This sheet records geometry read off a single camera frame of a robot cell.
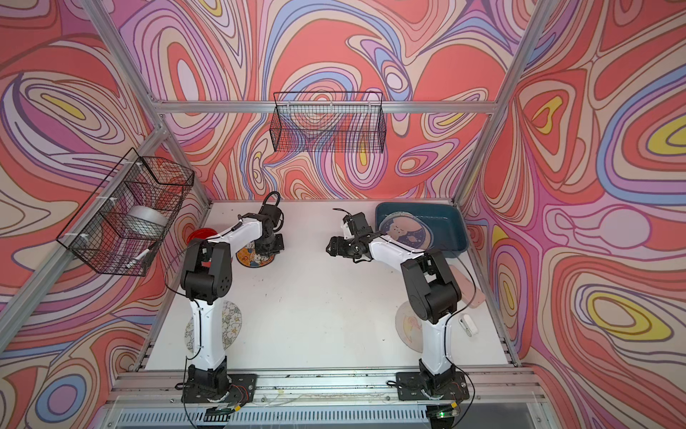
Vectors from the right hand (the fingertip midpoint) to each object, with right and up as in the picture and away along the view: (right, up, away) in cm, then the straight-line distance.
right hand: (336, 255), depth 96 cm
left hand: (-23, 0, +8) cm, 24 cm away
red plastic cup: (-47, +8, -4) cm, 48 cm away
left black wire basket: (-56, +11, -26) cm, 63 cm away
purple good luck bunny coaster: (+29, +10, +11) cm, 32 cm away
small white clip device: (+41, -19, -16) cm, 48 cm away
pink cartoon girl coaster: (+24, -22, -11) cm, 34 cm away
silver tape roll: (-49, +12, -27) cm, 57 cm away
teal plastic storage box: (+46, +14, +16) cm, 50 cm away
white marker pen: (-53, +2, -24) cm, 59 cm away
